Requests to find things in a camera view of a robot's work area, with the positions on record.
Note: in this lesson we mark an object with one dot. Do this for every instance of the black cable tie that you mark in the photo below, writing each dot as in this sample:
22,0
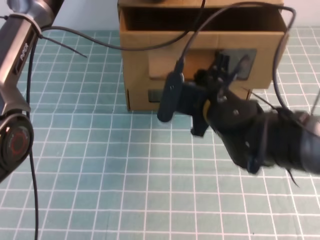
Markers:
38,30

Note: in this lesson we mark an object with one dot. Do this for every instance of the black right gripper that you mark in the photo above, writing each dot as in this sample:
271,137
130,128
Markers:
209,101

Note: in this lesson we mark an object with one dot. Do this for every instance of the lower cardboard shoebox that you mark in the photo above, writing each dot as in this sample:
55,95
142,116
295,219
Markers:
143,100

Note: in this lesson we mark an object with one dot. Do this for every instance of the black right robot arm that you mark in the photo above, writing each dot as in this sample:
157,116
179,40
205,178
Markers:
253,137

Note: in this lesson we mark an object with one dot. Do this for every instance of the cyan checkered tablecloth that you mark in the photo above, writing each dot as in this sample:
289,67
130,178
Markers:
104,173

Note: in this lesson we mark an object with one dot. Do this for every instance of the cardboard shoebox drawer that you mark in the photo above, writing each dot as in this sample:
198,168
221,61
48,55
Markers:
165,26

